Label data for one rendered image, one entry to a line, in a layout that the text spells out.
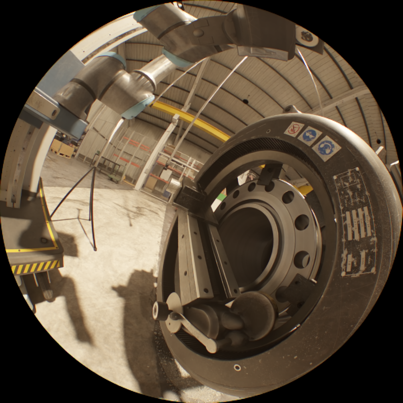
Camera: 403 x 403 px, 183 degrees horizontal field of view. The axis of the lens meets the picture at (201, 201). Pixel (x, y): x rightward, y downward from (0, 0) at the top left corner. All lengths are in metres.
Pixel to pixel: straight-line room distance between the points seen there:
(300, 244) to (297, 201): 0.10
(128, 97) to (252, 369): 0.67
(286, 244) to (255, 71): 8.02
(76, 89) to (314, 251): 0.71
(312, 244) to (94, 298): 0.87
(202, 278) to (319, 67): 8.19
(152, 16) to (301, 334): 0.52
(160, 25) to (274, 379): 0.56
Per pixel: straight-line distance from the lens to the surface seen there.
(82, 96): 0.50
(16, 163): 0.70
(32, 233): 0.60
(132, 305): 0.82
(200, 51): 0.36
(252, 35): 0.15
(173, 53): 0.37
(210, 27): 0.26
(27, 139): 0.68
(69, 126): 0.49
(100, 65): 0.56
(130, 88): 0.53
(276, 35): 0.16
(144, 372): 0.67
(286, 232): 0.30
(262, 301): 0.22
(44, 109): 0.48
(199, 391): 0.72
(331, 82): 8.51
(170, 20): 0.37
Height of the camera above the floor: 0.66
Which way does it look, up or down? 3 degrees up
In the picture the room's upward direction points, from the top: 25 degrees clockwise
